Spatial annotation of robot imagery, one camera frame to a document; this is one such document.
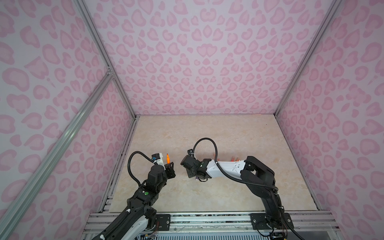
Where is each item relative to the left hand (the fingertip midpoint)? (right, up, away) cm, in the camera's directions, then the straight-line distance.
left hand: (173, 161), depth 82 cm
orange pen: (-3, +1, -2) cm, 3 cm away
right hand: (+10, -7, +9) cm, 14 cm away
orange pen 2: (+35, -2, +13) cm, 38 cm away
